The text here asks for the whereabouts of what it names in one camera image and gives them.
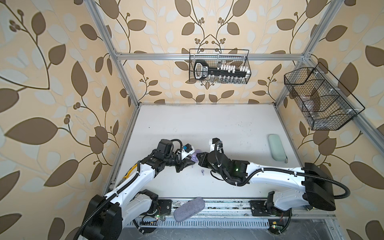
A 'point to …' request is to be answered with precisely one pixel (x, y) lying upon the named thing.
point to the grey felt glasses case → (189, 209)
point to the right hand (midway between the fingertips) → (195, 157)
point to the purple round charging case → (194, 158)
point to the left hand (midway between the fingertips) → (193, 159)
